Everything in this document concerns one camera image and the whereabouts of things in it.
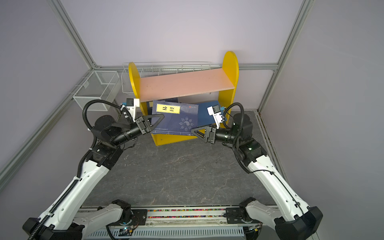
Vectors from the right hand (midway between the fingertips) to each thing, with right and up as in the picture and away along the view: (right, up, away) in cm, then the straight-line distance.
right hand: (192, 132), depth 59 cm
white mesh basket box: (-63, +30, +42) cm, 82 cm away
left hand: (-11, +5, -2) cm, 12 cm away
